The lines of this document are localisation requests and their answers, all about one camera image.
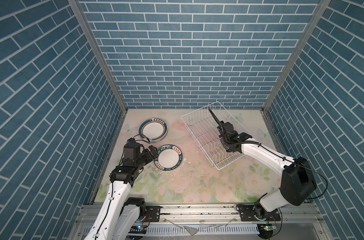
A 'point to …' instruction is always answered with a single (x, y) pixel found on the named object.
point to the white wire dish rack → (202, 125)
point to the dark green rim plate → (154, 129)
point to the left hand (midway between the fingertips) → (152, 151)
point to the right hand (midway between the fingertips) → (229, 136)
